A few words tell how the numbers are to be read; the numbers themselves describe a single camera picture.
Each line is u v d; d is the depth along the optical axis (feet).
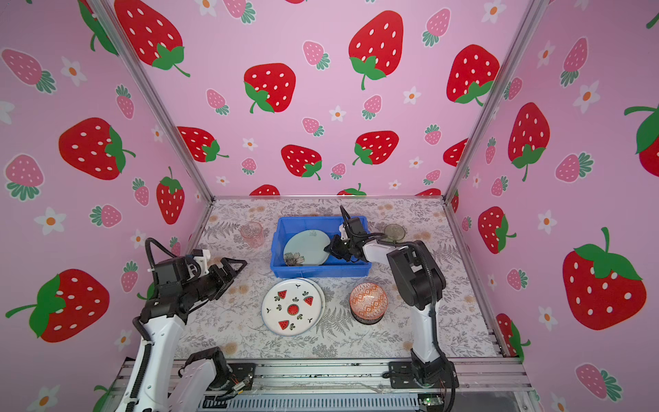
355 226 2.69
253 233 3.30
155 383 1.40
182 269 2.01
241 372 2.47
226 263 2.28
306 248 3.33
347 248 2.86
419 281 1.76
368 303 2.68
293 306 2.82
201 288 2.12
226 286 2.23
